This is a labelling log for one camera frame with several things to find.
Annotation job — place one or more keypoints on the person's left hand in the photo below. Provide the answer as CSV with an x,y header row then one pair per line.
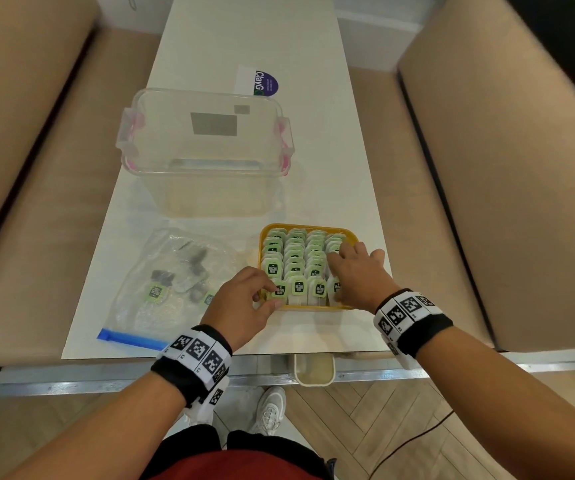
x,y
232,309

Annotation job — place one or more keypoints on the black planter box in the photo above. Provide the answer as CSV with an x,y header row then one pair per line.
x,y
562,54

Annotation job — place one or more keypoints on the tea bags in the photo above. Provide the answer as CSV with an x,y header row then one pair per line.
x,y
292,259
156,290

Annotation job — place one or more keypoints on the black right wristband with markers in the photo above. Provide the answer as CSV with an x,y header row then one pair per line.
x,y
427,334

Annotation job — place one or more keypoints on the person's black trousers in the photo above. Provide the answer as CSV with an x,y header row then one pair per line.
x,y
192,439

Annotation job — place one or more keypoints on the person's right white shoe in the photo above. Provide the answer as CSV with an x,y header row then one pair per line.
x,y
268,410

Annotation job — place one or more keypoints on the yellow tray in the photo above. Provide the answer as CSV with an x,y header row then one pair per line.
x,y
353,238

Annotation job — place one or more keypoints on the marker cube on right wrist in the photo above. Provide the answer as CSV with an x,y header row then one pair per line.
x,y
402,357

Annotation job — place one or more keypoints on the clear storage box pink latches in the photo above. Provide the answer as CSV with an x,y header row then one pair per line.
x,y
207,194

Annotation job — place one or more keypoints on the grey rectangular label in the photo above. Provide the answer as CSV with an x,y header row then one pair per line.
x,y
214,124

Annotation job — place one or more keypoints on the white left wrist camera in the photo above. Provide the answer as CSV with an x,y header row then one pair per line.
x,y
212,399

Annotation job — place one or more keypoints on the person's right hand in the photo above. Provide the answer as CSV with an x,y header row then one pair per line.
x,y
367,282

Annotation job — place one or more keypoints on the beige bench seat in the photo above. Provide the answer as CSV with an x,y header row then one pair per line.
x,y
32,184
512,194

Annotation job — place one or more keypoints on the clear zip bag with tea bags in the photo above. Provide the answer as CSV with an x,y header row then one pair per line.
x,y
127,304

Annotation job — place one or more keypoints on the person's left forearm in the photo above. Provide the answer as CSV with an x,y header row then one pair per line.
x,y
92,434

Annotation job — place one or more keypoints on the small white bin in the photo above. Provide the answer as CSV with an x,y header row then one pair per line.
x,y
315,369

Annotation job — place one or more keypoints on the person's red shirt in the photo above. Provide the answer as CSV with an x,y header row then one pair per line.
x,y
242,468

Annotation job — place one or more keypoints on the white and purple sticker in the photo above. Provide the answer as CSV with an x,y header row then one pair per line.
x,y
255,80

